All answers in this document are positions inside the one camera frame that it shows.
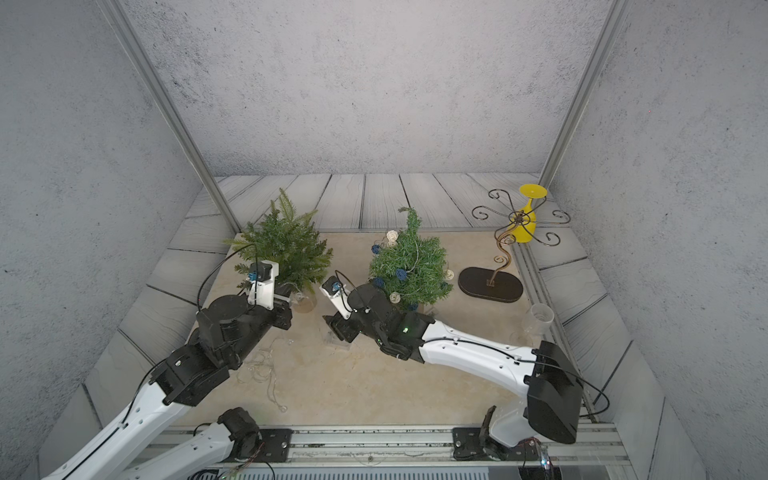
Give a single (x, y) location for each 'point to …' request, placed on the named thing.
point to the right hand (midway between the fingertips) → (335, 307)
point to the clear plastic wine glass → (536, 321)
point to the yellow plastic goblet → (523, 222)
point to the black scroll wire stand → (496, 286)
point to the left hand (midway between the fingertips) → (296, 285)
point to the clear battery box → (334, 342)
